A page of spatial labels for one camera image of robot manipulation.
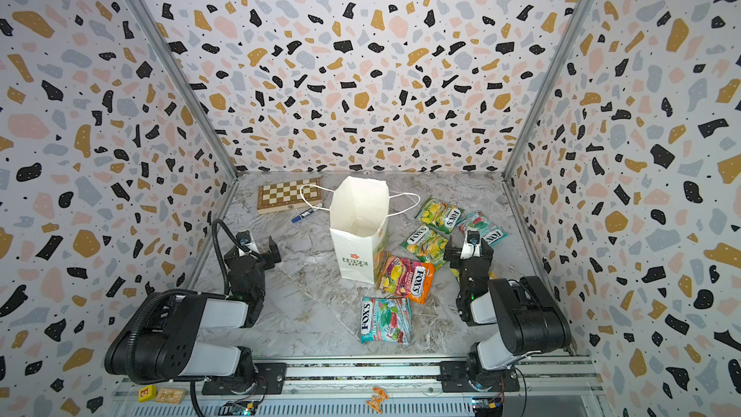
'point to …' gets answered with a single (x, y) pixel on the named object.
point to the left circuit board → (238, 407)
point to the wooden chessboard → (286, 196)
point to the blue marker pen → (298, 217)
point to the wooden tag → (170, 396)
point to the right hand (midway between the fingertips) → (471, 238)
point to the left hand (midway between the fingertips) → (256, 241)
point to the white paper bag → (359, 216)
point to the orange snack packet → (413, 280)
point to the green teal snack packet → (489, 231)
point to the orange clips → (377, 399)
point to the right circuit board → (488, 405)
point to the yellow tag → (147, 393)
